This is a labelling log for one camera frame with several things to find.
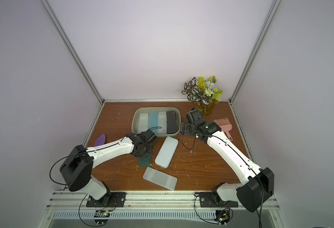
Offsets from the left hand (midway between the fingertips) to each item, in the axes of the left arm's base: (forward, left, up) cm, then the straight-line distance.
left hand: (150, 153), depth 86 cm
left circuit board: (-32, +23, -8) cm, 40 cm away
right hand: (+9, -23, +18) cm, 31 cm away
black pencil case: (+26, -13, -1) cm, 29 cm away
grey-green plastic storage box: (+33, +15, +2) cm, 36 cm away
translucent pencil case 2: (+25, +9, -2) cm, 26 cm away
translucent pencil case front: (-14, -7, -3) cm, 16 cm away
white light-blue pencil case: (+1, -10, -2) cm, 10 cm away
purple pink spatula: (+11, +37, -4) cm, 39 cm away
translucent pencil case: (+25, -6, -2) cm, 26 cm away
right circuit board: (-31, -40, -6) cm, 51 cm away
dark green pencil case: (-5, +3, +1) cm, 6 cm away
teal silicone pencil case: (+26, +1, -2) cm, 26 cm away
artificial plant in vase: (+34, -34, +20) cm, 52 cm away
